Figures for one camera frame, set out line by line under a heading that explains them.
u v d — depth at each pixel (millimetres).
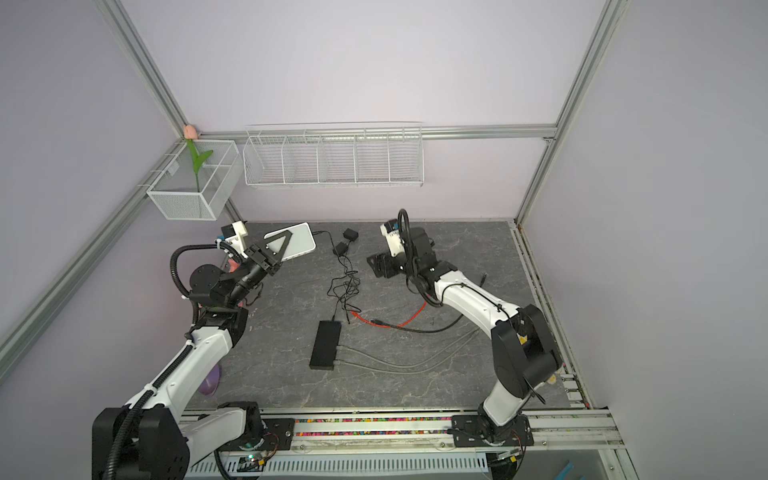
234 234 655
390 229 750
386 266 754
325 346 869
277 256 656
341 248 1111
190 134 890
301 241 698
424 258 670
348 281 1021
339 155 981
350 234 1150
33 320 527
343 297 992
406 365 848
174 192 772
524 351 455
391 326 922
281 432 739
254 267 646
